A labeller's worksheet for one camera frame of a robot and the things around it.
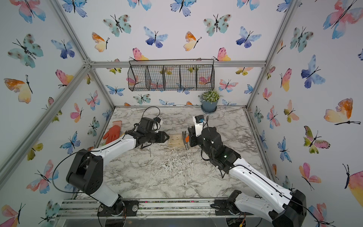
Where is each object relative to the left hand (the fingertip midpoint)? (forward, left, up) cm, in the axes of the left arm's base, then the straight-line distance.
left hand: (168, 136), depth 89 cm
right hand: (-7, -14, +18) cm, 24 cm away
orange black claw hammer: (-6, -11, +6) cm, 14 cm away
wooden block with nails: (+2, -4, -8) cm, 9 cm away
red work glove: (+11, +42, -11) cm, 45 cm away
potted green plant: (+30, -29, +1) cm, 41 cm away
